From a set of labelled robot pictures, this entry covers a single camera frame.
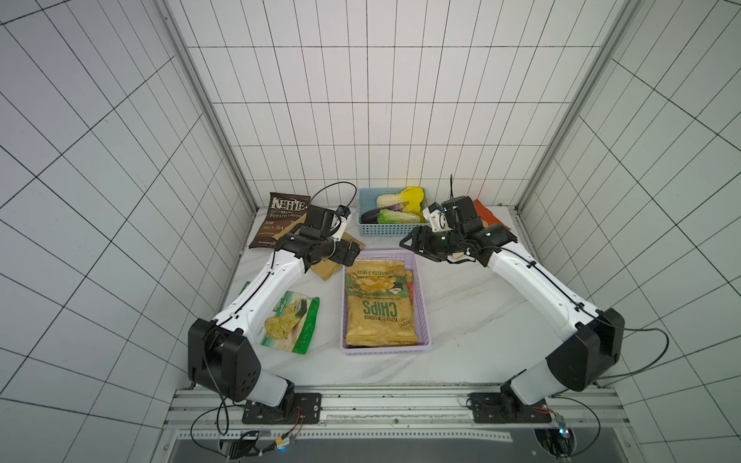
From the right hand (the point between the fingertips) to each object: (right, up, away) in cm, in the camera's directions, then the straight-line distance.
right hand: (394, 249), depth 76 cm
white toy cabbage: (-1, +17, +40) cm, 44 cm away
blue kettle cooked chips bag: (-22, -9, +22) cm, 32 cm away
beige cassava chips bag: (+41, +11, +39) cm, 57 cm away
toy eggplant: (-7, +11, +38) cm, 40 cm away
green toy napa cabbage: (0, +10, +31) cm, 33 cm away
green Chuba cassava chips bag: (-32, -25, +12) cm, 42 cm away
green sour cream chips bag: (-4, -18, +10) cm, 21 cm away
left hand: (-16, 0, +7) cm, 18 cm away
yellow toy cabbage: (+11, +19, +36) cm, 42 cm away
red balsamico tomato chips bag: (+7, -11, +21) cm, 25 cm away
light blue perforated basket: (-8, +17, +42) cm, 46 cm away
